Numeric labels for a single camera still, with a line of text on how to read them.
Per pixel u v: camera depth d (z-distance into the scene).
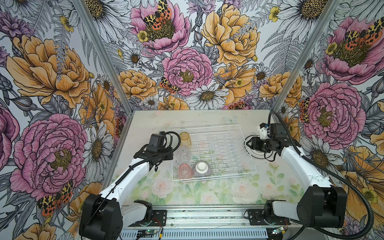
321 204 0.41
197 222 0.75
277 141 0.61
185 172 0.84
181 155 0.86
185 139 0.93
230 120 1.18
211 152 0.96
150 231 0.71
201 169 0.83
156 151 0.64
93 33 0.79
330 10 0.73
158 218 0.73
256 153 0.94
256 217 0.74
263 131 0.78
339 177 0.42
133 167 0.52
